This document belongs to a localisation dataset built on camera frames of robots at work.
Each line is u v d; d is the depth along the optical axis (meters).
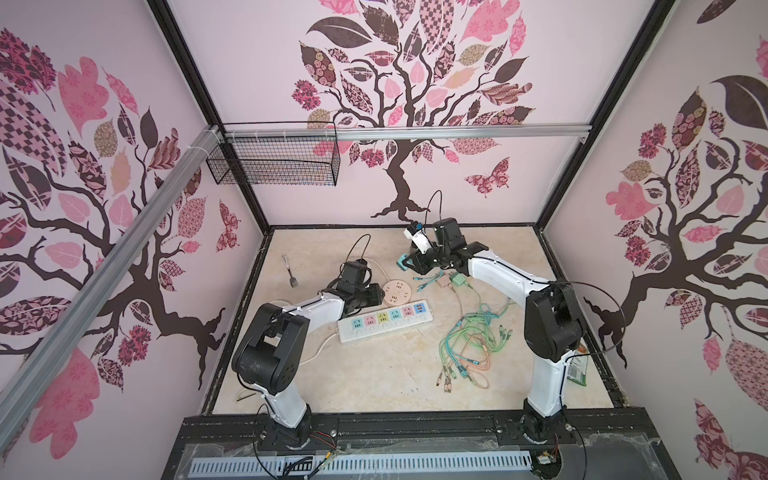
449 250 0.72
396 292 0.98
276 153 0.95
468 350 0.88
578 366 0.84
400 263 0.90
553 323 0.50
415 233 0.81
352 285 0.74
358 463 0.70
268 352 0.47
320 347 0.87
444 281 1.01
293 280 1.04
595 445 0.72
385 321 0.92
